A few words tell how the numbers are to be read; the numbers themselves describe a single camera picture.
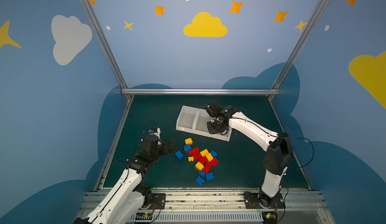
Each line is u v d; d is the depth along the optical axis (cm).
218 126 74
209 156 88
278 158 47
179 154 88
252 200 75
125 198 48
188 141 95
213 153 90
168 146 73
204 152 91
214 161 87
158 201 75
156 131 73
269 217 73
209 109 70
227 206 74
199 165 84
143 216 73
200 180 80
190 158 88
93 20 78
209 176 82
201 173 82
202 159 88
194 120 98
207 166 84
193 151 91
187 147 91
